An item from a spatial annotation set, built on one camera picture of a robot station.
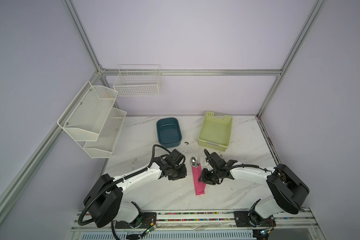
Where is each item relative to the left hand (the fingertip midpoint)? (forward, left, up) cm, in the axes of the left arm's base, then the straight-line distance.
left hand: (185, 175), depth 81 cm
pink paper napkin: (-4, -8, -6) cm, 11 cm away
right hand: (-1, -9, -5) cm, 10 cm away
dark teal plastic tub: (+37, +12, -7) cm, 39 cm away
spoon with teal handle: (+11, -6, -5) cm, 14 cm away
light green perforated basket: (+38, -23, -7) cm, 45 cm away
